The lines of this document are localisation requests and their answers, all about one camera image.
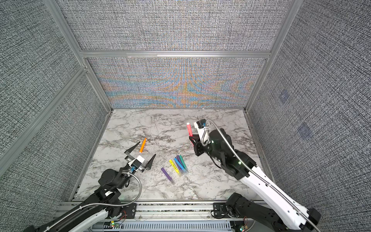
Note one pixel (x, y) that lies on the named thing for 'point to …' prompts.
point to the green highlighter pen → (183, 163)
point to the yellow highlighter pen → (174, 166)
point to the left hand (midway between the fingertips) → (145, 144)
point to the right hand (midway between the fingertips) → (191, 134)
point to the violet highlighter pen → (179, 159)
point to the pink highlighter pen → (189, 129)
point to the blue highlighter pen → (179, 165)
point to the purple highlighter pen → (167, 176)
